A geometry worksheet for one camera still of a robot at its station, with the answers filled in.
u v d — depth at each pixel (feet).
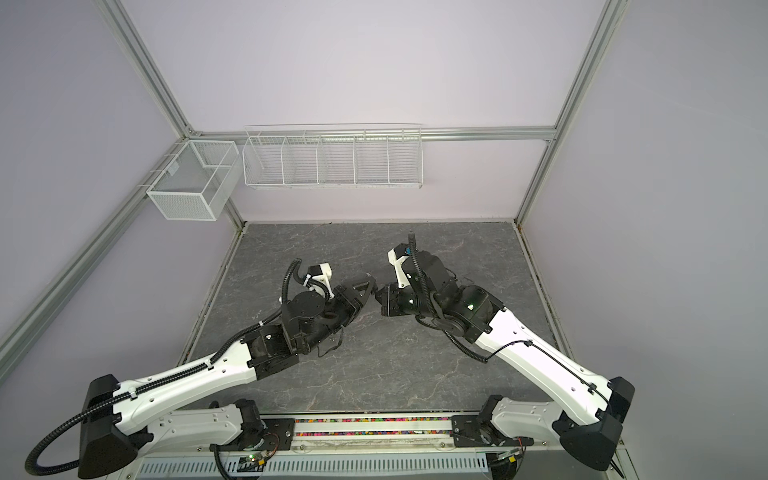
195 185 3.16
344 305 1.96
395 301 1.90
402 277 1.93
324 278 2.08
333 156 3.27
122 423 1.30
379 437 2.44
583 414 1.25
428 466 5.17
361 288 2.20
